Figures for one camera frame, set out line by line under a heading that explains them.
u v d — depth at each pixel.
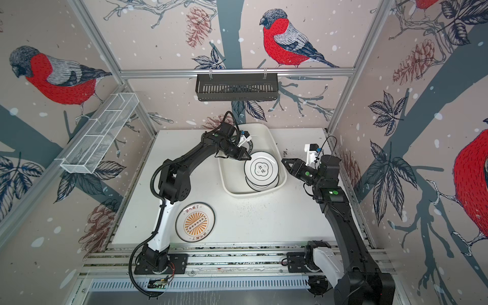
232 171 0.98
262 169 0.95
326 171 0.56
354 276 0.38
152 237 0.63
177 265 0.73
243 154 0.87
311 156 0.69
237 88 1.06
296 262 0.73
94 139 0.76
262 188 0.94
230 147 0.86
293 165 0.68
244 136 0.90
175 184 0.60
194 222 0.84
